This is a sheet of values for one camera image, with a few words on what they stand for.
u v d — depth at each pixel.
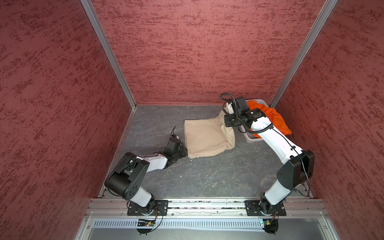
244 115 0.59
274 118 1.00
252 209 0.73
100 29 0.79
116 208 0.75
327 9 0.72
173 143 0.73
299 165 0.43
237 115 0.61
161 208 0.74
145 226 0.72
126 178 0.45
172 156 0.73
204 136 1.04
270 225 0.71
